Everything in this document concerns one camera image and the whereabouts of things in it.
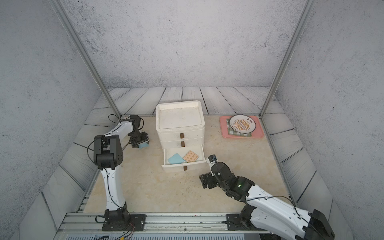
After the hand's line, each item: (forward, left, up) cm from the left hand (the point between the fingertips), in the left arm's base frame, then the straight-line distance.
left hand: (147, 142), depth 104 cm
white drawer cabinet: (-6, -25, +23) cm, 35 cm away
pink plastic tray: (+8, -80, -1) cm, 80 cm away
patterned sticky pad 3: (-4, +1, +2) cm, 5 cm away
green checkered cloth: (+7, -59, +1) cm, 60 cm away
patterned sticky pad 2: (-13, -20, 0) cm, 24 cm away
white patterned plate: (+15, -69, +1) cm, 71 cm away
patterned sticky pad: (-13, -30, +1) cm, 33 cm away
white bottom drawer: (-19, -36, +4) cm, 41 cm away
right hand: (-29, -39, +10) cm, 49 cm away
